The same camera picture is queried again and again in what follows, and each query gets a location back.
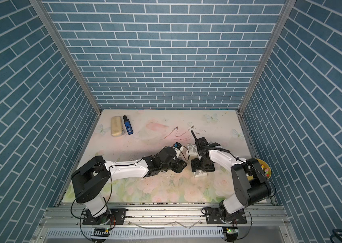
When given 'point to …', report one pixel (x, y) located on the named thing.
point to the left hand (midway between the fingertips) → (187, 165)
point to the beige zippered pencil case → (116, 126)
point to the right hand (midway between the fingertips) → (200, 170)
